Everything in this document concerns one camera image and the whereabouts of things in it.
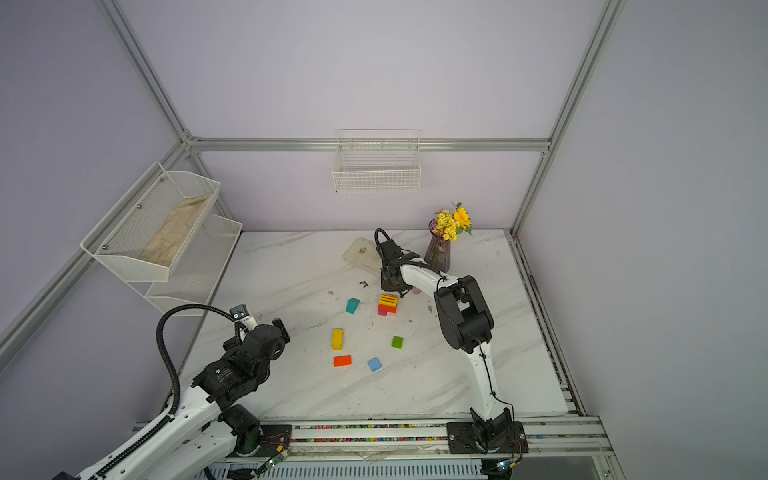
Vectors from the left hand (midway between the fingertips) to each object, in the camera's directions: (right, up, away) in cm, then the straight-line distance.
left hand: (261, 329), depth 79 cm
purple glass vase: (+51, +22, +20) cm, 58 cm away
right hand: (+35, +11, +23) cm, 43 cm away
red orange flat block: (+20, -12, +9) cm, 25 cm away
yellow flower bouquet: (+53, +29, +10) cm, 61 cm away
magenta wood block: (+32, +1, +17) cm, 36 cm away
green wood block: (+37, -7, +12) cm, 39 cm away
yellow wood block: (+19, -7, +10) cm, 22 cm away
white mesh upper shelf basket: (-29, +27, -2) cm, 39 cm away
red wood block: (+34, +3, +17) cm, 38 cm away
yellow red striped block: (+34, +5, +17) cm, 39 cm away
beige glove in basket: (-23, +24, -2) cm, 33 cm away
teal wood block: (+21, +3, +20) cm, 29 cm away
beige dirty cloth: (+24, +21, +36) cm, 48 cm away
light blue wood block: (+30, -12, +7) cm, 33 cm away
